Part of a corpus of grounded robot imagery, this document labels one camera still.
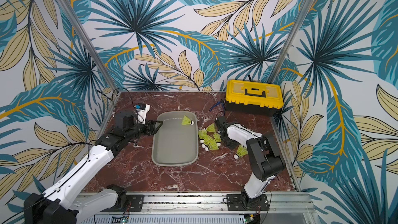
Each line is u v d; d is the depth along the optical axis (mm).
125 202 686
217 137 927
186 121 996
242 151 863
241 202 732
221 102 1132
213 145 889
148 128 667
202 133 927
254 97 972
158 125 732
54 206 379
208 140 903
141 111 681
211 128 953
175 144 970
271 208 728
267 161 468
